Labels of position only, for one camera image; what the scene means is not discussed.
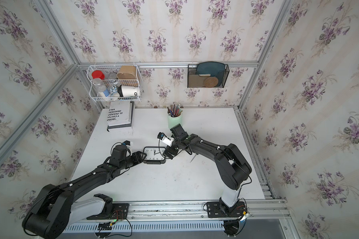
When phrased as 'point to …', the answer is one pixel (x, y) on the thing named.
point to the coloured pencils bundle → (174, 111)
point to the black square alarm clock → (154, 155)
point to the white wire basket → (114, 83)
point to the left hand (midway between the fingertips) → (146, 158)
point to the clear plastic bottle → (101, 90)
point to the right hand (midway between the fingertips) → (168, 146)
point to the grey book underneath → (126, 125)
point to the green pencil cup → (174, 121)
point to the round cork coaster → (210, 82)
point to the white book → (119, 113)
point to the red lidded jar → (97, 74)
